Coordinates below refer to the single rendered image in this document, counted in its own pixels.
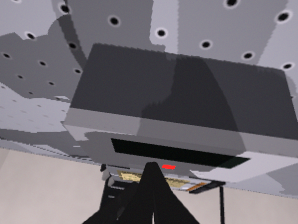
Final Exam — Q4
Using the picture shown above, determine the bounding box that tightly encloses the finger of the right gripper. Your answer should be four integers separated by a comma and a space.
104, 202, 129, 224
82, 181, 139, 224

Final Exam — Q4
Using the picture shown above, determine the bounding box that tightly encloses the white gel cassette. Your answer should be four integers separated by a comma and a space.
106, 165, 211, 191

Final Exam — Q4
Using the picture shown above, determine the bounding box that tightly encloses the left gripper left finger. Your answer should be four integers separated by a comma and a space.
115, 162, 153, 224

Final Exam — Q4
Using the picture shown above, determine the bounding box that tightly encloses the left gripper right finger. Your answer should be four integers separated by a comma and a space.
152, 162, 200, 224

